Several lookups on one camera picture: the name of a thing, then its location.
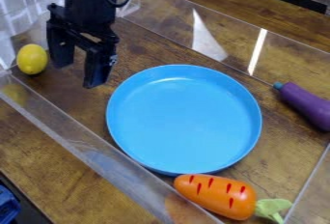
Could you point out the blue object at corner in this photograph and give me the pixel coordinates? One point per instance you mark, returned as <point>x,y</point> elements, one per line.
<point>10,206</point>

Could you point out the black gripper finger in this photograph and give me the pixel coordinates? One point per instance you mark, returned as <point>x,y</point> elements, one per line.
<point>60,49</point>
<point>99,63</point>

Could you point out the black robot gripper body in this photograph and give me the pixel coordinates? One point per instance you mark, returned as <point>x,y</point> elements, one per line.
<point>80,17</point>

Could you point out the blue round plastic tray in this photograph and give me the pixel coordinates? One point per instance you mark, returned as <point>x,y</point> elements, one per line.
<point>183,119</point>

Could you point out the clear acrylic barrier wall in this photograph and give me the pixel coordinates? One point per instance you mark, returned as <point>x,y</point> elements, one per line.
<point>59,156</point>

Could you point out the purple toy eggplant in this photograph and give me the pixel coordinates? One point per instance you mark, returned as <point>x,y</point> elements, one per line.
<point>312,106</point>

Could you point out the yellow toy lemon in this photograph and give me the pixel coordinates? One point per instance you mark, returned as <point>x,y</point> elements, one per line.
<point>32,59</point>

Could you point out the orange toy carrot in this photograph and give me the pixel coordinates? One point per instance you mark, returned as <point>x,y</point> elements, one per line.
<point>229,197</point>

